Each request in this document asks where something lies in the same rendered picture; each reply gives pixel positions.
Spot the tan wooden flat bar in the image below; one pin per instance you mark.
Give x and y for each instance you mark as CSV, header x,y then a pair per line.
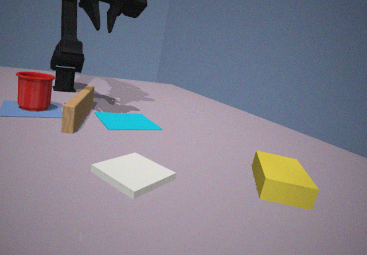
x,y
76,108

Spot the yellow block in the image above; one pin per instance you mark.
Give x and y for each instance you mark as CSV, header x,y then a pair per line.
x,y
283,180

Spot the red plastic cup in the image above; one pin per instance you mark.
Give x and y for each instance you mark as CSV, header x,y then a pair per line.
x,y
34,90

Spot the white flat square slab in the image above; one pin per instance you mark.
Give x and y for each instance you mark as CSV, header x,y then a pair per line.
x,y
133,174

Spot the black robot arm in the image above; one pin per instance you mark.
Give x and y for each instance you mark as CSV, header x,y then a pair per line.
x,y
69,50

